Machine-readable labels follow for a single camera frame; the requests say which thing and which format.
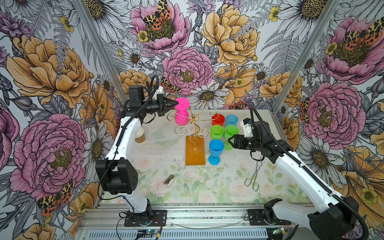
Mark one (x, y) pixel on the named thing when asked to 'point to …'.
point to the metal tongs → (255, 185)
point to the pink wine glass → (182, 115)
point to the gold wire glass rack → (195, 152)
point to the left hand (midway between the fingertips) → (178, 106)
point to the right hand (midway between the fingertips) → (234, 144)
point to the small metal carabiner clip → (171, 177)
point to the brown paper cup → (140, 136)
